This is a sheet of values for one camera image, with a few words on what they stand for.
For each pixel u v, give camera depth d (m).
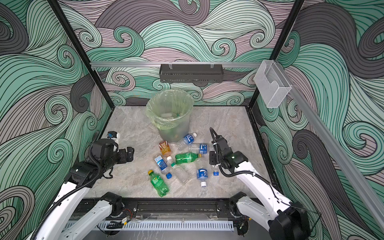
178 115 1.01
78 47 0.85
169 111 1.01
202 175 0.79
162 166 0.83
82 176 0.45
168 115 1.01
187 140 0.95
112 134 0.62
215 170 0.76
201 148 0.90
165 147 0.90
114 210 0.64
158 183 0.78
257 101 1.16
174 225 0.70
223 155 0.60
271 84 0.78
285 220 0.37
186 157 0.86
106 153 0.52
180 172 0.86
